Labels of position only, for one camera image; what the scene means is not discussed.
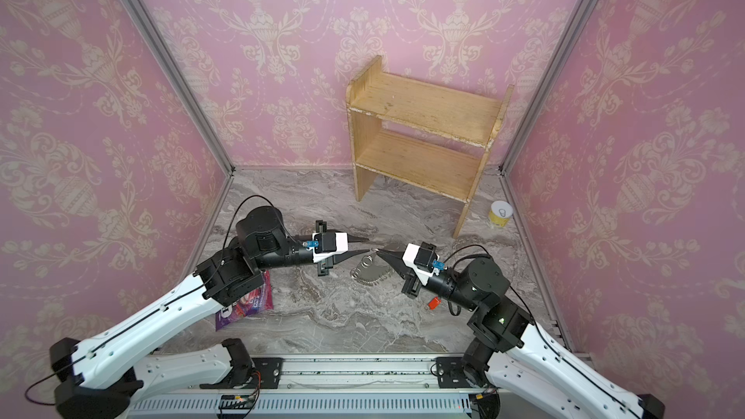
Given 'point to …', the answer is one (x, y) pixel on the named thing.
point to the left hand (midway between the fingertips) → (365, 243)
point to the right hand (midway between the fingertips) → (384, 249)
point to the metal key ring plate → (372, 270)
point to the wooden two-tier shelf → (429, 136)
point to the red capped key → (433, 304)
